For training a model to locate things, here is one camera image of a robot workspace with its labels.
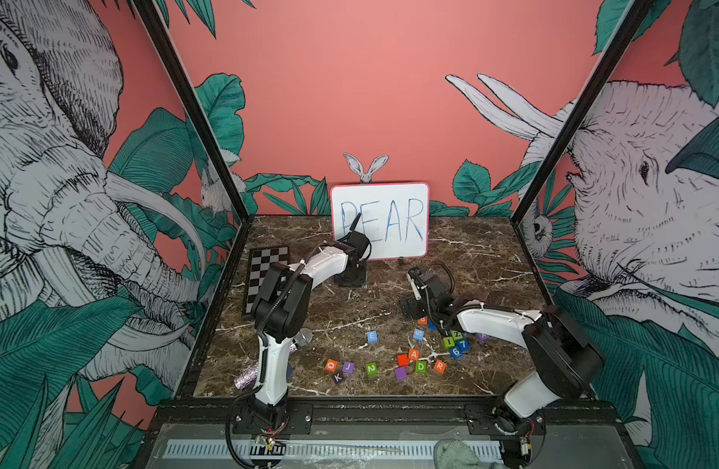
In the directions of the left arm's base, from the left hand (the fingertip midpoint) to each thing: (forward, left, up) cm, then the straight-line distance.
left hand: (358, 278), depth 99 cm
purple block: (-31, -11, -3) cm, 33 cm away
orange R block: (-30, -23, -2) cm, 37 cm away
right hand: (-8, -17, +2) cm, 19 cm away
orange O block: (-28, +8, -2) cm, 29 cm away
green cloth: (-50, -22, -1) cm, 55 cm away
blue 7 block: (-24, -31, -2) cm, 39 cm away
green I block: (-23, -27, -1) cm, 35 cm away
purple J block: (-29, +3, -2) cm, 29 cm away
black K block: (-31, +6, -2) cm, 32 cm away
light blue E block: (-20, -4, -2) cm, 20 cm away
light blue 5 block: (-20, -18, -2) cm, 27 cm away
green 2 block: (-29, -3, -2) cm, 30 cm away
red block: (-27, -12, -3) cm, 30 cm away
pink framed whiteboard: (+17, -14, +12) cm, 25 cm away
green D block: (-30, -17, -2) cm, 34 cm away
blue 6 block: (-26, -28, -2) cm, 38 cm away
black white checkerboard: (+9, +35, -1) cm, 37 cm away
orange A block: (-26, -16, -2) cm, 31 cm away
